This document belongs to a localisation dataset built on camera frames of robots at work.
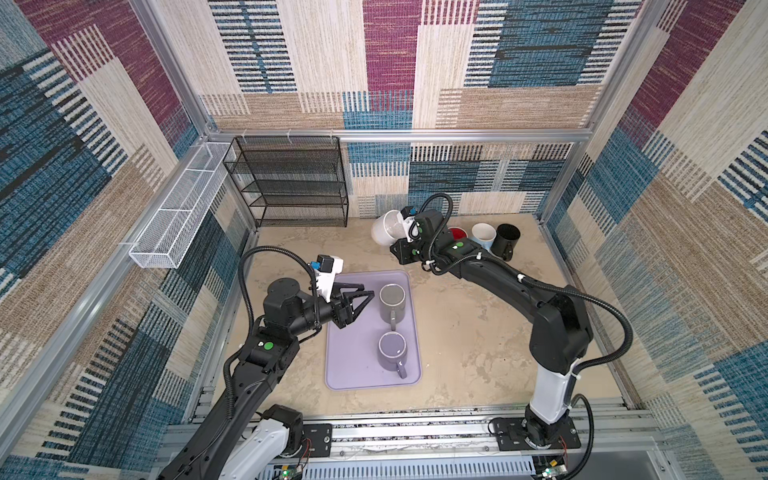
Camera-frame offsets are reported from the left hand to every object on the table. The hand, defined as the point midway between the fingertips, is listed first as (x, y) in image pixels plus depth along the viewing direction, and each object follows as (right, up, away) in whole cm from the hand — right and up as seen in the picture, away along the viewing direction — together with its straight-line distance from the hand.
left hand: (368, 289), depth 67 cm
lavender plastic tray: (-6, -23, +18) cm, 29 cm away
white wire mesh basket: (-47, +10, +3) cm, 48 cm away
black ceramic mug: (+45, +12, +37) cm, 59 cm away
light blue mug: (+38, +14, +39) cm, 56 cm away
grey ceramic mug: (+6, -7, +17) cm, 19 cm away
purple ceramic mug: (+5, -18, +12) cm, 23 cm away
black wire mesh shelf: (-31, +33, +42) cm, 62 cm away
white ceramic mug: (+30, +15, +42) cm, 53 cm away
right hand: (+6, +9, +19) cm, 22 cm away
